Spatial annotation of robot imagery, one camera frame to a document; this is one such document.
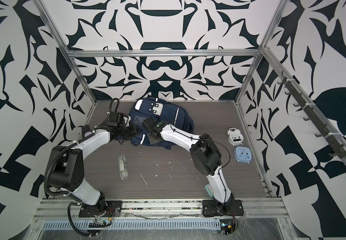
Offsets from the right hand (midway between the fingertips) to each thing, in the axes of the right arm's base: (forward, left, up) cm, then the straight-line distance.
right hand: (155, 137), depth 91 cm
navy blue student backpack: (+21, -2, +1) cm, 21 cm away
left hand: (+4, +7, +5) cm, 9 cm away
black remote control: (+10, +48, -4) cm, 49 cm away
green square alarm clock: (-28, -30, -7) cm, 41 cm away
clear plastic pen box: (-16, +18, -6) cm, 25 cm away
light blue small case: (-9, -52, -6) cm, 53 cm away
